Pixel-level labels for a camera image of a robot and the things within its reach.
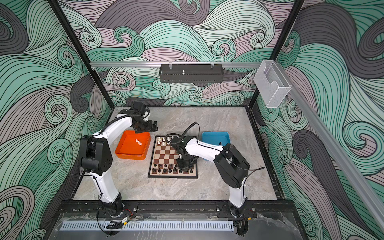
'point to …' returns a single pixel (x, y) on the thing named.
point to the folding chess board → (163, 163)
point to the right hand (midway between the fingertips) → (185, 169)
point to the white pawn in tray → (136, 140)
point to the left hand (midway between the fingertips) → (151, 128)
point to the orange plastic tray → (133, 146)
